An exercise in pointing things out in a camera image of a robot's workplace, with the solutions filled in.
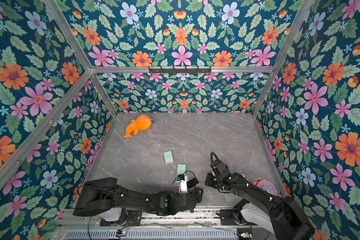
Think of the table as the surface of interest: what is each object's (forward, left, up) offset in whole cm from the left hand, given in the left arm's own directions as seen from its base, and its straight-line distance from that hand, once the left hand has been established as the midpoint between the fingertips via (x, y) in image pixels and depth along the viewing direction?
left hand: (202, 196), depth 75 cm
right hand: (+10, -4, -4) cm, 11 cm away
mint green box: (+25, +18, -3) cm, 31 cm away
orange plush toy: (+52, +37, +2) cm, 64 cm away
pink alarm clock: (+4, -37, -5) cm, 37 cm away
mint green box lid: (+17, +11, -4) cm, 21 cm away
